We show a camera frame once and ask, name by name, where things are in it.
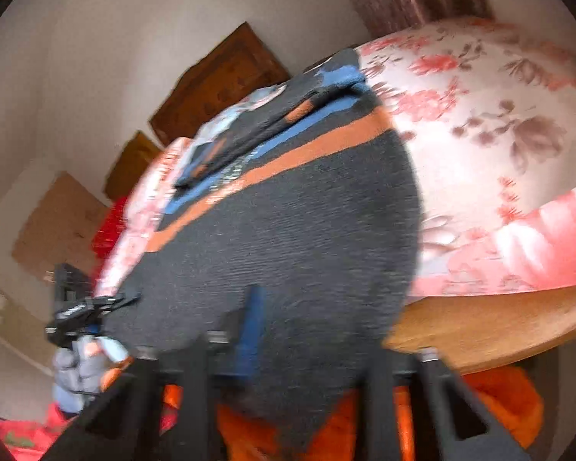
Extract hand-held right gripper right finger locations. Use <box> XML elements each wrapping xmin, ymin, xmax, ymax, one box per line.
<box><xmin>360</xmin><ymin>346</ymin><xmax>533</xmax><ymax>461</ymax></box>

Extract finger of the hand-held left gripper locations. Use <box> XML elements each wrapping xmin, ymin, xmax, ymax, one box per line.
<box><xmin>93</xmin><ymin>292</ymin><xmax>143</xmax><ymax>315</ymax></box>

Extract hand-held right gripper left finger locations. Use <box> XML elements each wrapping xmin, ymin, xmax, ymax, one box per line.
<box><xmin>43</xmin><ymin>285</ymin><xmax>270</xmax><ymax>461</ymax></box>

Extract dark striped knit sweater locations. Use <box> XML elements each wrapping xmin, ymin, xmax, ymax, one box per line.
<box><xmin>93</xmin><ymin>48</ymin><xmax>424</xmax><ymax>451</ymax></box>

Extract person's left hand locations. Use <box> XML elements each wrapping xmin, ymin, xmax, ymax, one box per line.
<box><xmin>52</xmin><ymin>333</ymin><xmax>134</xmax><ymax>413</ymax></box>

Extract red floral blanket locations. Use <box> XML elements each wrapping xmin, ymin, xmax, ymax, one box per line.
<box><xmin>91</xmin><ymin>195</ymin><xmax>131</xmax><ymax>270</ymax></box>

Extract flat cardboard box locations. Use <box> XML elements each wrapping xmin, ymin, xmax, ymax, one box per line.
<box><xmin>12</xmin><ymin>171</ymin><xmax>111</xmax><ymax>282</ymax></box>

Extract orange fleece blanket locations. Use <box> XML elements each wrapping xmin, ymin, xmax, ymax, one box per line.
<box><xmin>101</xmin><ymin>359</ymin><xmax>546</xmax><ymax>461</ymax></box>

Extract red cloth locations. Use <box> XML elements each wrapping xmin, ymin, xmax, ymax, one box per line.
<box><xmin>0</xmin><ymin>402</ymin><xmax>80</xmax><ymax>461</ymax></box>

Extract small wooden headboard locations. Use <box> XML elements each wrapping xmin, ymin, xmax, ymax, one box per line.
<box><xmin>104</xmin><ymin>130</ymin><xmax>163</xmax><ymax>202</ymax></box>

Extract light blue floral pillow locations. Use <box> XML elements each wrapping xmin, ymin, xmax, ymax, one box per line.
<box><xmin>191</xmin><ymin>83</ymin><xmax>289</xmax><ymax>151</ymax></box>

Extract large wooden headboard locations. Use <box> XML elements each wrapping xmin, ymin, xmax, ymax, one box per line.
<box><xmin>148</xmin><ymin>21</ymin><xmax>292</xmax><ymax>148</ymax></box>

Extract floral pink bed sheet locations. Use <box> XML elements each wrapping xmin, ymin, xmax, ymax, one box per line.
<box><xmin>93</xmin><ymin>16</ymin><xmax>576</xmax><ymax>299</ymax></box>

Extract wooden bed frame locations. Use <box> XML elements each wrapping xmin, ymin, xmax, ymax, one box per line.
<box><xmin>383</xmin><ymin>277</ymin><xmax>576</xmax><ymax>376</ymax></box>

